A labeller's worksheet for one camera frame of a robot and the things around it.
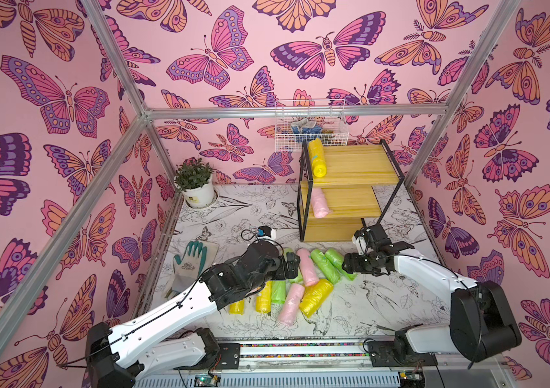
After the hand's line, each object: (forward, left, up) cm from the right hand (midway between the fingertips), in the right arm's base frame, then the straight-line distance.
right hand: (352, 264), depth 89 cm
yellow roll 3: (-16, +40, 0) cm, 44 cm away
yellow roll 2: (-13, +32, -2) cm, 35 cm away
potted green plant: (+30, +63, +14) cm, 71 cm away
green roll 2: (-1, +10, -1) cm, 10 cm away
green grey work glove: (+3, +59, -2) cm, 59 cm away
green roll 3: (-11, +27, 0) cm, 29 cm away
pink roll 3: (-15, +22, 0) cm, 27 cm away
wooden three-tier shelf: (+13, +1, +29) cm, 32 cm away
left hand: (-7, +23, +17) cm, 29 cm away
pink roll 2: (-2, +16, -1) cm, 16 cm away
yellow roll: (-12, +15, 0) cm, 19 cm away
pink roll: (+16, +13, +16) cm, 26 cm away
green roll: (+2, +6, 0) cm, 6 cm away
